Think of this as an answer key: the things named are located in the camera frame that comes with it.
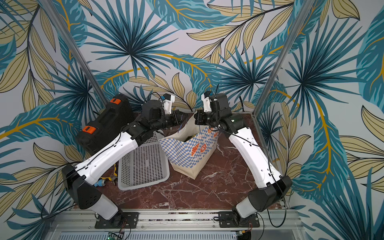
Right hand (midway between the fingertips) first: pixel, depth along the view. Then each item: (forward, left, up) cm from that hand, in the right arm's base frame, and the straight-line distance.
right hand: (194, 114), depth 71 cm
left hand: (-2, +3, +1) cm, 4 cm away
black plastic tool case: (+12, +43, -10) cm, 46 cm away
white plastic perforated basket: (-9, +30, -35) cm, 46 cm away
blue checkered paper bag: (-13, +3, -10) cm, 17 cm away
